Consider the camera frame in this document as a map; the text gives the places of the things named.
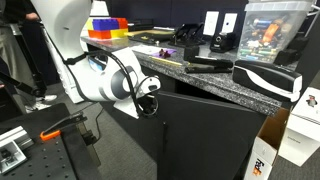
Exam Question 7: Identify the white wall plate with socket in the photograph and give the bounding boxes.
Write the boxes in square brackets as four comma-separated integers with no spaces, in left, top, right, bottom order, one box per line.
[221,12,239,35]

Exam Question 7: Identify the clear plastic storage bin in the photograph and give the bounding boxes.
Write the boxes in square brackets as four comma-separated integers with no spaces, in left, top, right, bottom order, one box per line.
[236,0,315,65]

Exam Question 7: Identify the black and white electric stapler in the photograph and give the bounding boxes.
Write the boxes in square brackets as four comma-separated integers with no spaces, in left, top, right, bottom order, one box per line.
[232,59,304,103]

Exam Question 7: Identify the black right door handle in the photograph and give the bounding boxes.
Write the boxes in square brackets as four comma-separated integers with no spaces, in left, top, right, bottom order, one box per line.
[161,121,168,155]

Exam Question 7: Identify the yellow wooden ruler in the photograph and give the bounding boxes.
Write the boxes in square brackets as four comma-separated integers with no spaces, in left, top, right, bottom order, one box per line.
[148,55,184,67]

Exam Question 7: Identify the black tripod stand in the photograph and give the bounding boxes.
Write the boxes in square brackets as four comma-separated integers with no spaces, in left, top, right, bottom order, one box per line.
[0,23,48,99]

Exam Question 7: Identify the colourful toy block stack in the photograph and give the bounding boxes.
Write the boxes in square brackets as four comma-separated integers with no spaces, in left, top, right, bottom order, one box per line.
[84,16,130,41]

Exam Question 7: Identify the black right cabinet door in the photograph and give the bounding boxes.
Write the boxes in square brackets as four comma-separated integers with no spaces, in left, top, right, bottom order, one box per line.
[155,91,268,180]

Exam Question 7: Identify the white paper sheet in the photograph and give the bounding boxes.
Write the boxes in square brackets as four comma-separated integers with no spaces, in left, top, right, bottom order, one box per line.
[130,43,162,56]

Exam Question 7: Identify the silver aluminium bracket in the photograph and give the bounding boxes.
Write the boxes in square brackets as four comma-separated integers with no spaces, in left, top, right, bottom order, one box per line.
[0,125,35,176]

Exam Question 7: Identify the black electric pencil sharpener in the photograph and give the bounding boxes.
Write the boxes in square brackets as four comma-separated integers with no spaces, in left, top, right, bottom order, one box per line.
[209,31,238,54]

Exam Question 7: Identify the person in dark clothes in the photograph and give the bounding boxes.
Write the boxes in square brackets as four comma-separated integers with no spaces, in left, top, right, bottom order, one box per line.
[0,0,58,113]

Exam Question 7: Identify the dark red binder clips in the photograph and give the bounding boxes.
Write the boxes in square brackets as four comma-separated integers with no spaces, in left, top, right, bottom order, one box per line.
[158,48,170,58]

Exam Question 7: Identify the white box with penguin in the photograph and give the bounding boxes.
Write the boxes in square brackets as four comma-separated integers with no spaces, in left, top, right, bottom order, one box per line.
[277,86,320,168]

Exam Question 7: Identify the black cube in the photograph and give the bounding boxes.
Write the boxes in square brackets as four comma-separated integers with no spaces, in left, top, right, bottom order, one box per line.
[182,45,201,62]

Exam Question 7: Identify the black boxes beside bin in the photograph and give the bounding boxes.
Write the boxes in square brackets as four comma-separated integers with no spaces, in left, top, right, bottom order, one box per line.
[273,35,310,67]

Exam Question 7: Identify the slim black stapler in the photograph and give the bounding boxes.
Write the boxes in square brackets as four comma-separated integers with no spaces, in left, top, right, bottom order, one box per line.
[184,55,235,75]

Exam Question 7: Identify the clamp with orange handle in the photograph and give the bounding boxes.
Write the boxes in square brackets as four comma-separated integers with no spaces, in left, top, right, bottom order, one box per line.
[39,112,89,143]

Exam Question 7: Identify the white wall plate blank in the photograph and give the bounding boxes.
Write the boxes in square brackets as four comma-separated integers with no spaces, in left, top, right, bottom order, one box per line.
[202,10,220,37]

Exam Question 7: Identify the black floor cable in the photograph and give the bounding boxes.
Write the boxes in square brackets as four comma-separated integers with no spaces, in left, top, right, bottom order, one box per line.
[89,105,107,145]

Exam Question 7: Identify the white FedEx cardboard box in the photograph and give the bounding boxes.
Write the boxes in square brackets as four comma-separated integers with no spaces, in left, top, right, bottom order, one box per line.
[242,107,291,180]

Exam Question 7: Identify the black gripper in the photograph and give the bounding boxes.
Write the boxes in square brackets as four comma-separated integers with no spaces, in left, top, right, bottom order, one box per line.
[137,95,160,118]

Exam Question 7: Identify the purple paper sheet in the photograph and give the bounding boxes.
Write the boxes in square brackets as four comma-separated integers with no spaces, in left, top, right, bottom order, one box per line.
[151,47,178,60]

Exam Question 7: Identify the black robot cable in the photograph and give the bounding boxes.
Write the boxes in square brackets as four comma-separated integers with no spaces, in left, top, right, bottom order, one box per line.
[64,49,160,118]

